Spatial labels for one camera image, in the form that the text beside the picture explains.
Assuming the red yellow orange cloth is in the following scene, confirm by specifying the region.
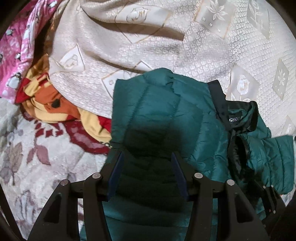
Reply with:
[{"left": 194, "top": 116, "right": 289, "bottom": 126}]
[{"left": 16, "top": 55, "right": 111, "bottom": 148}]

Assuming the teal quilted puffer jacket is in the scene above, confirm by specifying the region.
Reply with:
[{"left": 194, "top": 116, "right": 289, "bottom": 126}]
[{"left": 103, "top": 68, "right": 295, "bottom": 240}]

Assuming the beige patterned quilt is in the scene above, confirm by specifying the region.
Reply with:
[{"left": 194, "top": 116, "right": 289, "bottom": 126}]
[{"left": 45, "top": 1, "right": 295, "bottom": 136}]

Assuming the pink penguin print blanket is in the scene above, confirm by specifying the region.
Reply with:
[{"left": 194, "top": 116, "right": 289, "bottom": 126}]
[{"left": 1, "top": 1, "right": 61, "bottom": 103}]

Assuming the white floral plush blanket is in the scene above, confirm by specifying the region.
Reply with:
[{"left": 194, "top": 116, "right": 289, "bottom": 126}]
[{"left": 1, "top": 99, "right": 109, "bottom": 238}]

